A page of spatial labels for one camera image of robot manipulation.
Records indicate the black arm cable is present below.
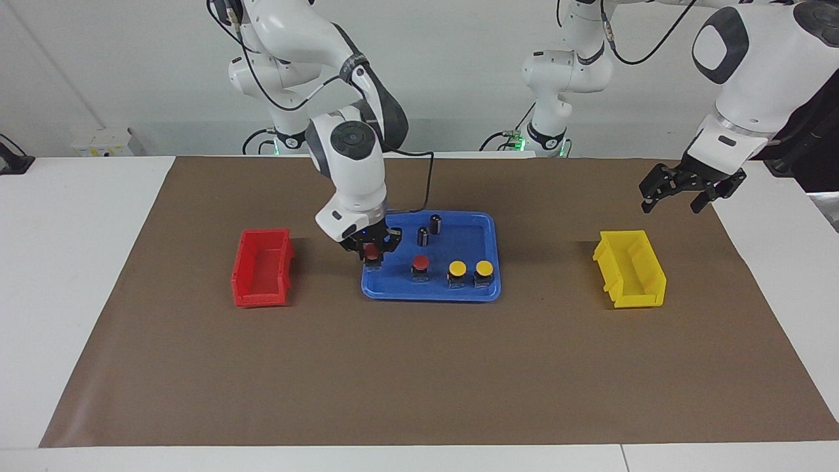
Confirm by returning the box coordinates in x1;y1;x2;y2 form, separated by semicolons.
206;0;435;214
557;0;699;66

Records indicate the black clamp mount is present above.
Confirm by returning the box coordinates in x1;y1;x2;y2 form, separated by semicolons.
0;134;35;176

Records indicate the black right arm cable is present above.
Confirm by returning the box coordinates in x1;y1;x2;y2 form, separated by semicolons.
206;0;435;214

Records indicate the dark equipment stand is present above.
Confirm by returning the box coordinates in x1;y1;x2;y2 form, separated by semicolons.
764;85;839;194

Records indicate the blue plastic tray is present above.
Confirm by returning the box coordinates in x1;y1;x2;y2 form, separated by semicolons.
361;210;502;303

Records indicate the brown paper table mat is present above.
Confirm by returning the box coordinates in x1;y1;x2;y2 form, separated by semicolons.
39;155;839;448

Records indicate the black left base cable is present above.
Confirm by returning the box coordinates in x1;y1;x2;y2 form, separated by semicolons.
478;102;535;153

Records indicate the red plastic storage bin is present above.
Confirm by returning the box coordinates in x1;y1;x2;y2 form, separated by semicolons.
231;227;294;309

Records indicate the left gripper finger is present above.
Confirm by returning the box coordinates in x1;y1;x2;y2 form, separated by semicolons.
639;164;686;214
690;172;748;214

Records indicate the black right base cable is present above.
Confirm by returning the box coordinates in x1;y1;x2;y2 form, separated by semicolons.
243;128;279;156

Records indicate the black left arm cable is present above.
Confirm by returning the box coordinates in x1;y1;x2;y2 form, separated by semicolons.
557;0;699;66

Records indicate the black base cable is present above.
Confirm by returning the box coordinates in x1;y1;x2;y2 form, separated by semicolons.
478;102;535;153
243;128;279;156

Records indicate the yellow plastic storage bin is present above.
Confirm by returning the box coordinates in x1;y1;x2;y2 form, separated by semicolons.
593;229;667;309

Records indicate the white power strip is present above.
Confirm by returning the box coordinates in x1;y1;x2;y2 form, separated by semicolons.
71;128;135;158

